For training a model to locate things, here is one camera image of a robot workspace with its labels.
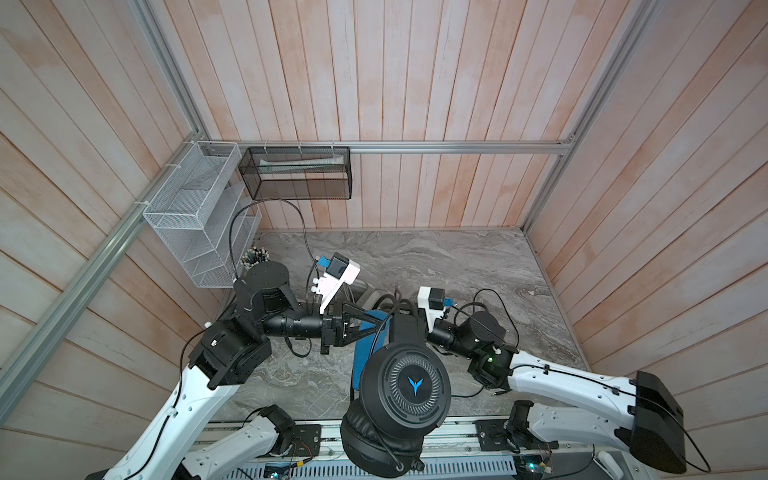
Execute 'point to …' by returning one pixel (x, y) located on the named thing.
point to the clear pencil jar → (255, 256)
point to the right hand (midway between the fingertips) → (385, 311)
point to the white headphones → (368, 298)
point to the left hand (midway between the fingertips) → (380, 337)
